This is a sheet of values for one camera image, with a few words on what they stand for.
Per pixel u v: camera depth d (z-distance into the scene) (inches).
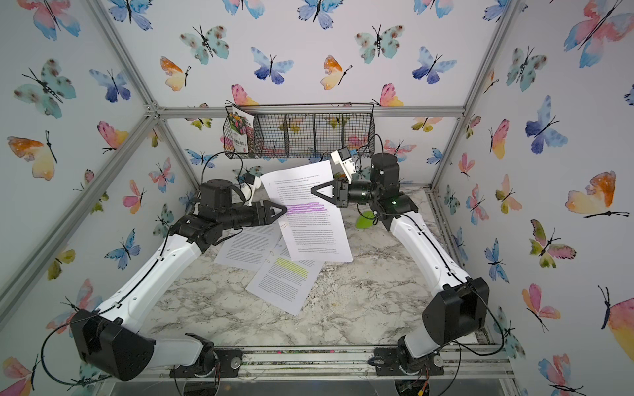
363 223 43.2
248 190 25.2
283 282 35.8
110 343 15.2
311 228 27.7
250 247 38.9
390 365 28.6
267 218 25.7
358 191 24.1
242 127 34.9
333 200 25.1
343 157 23.9
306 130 38.7
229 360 29.1
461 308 16.2
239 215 24.6
